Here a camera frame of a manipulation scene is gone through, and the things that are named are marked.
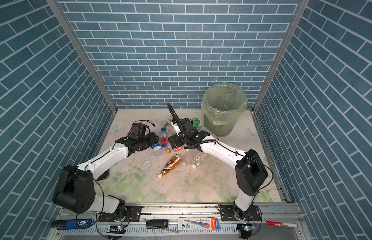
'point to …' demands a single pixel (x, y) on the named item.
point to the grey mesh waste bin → (220, 130)
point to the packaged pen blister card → (198, 223)
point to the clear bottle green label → (170, 129)
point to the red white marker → (291, 225)
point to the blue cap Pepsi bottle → (157, 149)
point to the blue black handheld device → (72, 224)
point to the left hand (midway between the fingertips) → (157, 138)
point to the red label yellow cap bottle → (168, 151)
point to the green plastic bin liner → (222, 103)
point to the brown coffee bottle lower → (172, 163)
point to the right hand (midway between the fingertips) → (173, 135)
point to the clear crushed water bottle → (199, 159)
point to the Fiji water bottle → (164, 138)
